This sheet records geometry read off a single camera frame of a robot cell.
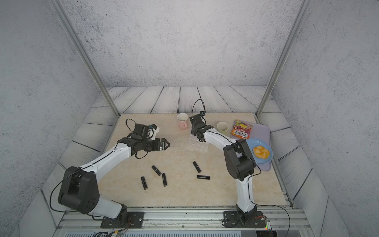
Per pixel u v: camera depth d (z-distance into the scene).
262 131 1.08
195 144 0.99
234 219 0.73
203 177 0.87
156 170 0.89
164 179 0.86
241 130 1.07
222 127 0.99
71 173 0.45
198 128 0.75
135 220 0.73
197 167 0.91
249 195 0.58
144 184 0.84
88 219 0.72
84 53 0.87
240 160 0.52
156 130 0.83
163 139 0.79
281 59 0.89
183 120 1.05
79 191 0.43
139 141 0.64
